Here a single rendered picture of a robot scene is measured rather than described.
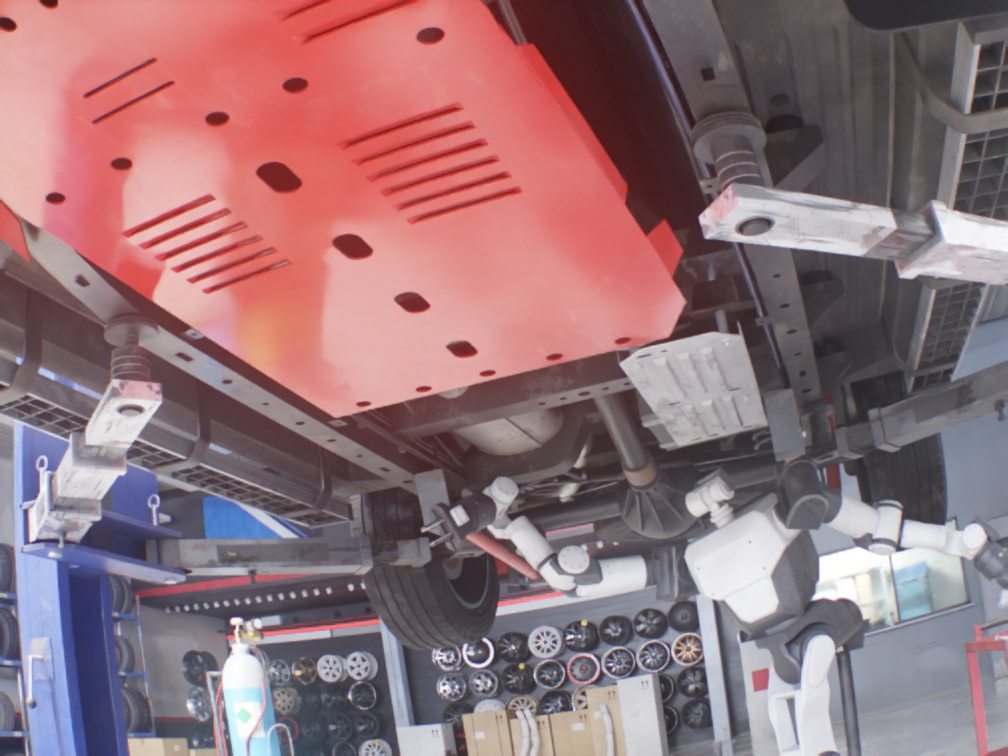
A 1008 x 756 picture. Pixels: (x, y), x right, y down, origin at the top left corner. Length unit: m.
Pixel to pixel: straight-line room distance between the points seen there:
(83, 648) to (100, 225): 1.81
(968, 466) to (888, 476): 9.43
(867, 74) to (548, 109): 0.63
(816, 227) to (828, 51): 0.37
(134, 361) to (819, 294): 1.45
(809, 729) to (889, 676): 9.54
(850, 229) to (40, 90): 1.01
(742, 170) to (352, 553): 1.96
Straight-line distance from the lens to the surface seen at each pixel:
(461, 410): 2.42
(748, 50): 1.44
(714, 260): 1.78
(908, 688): 12.04
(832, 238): 1.29
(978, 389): 2.41
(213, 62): 1.03
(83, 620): 2.91
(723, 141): 1.23
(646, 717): 12.80
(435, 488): 2.59
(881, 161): 1.86
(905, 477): 2.94
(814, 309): 2.21
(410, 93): 1.10
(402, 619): 3.26
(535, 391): 2.37
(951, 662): 12.11
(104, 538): 2.72
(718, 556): 2.40
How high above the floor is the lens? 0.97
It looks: 18 degrees up
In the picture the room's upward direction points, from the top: 8 degrees counter-clockwise
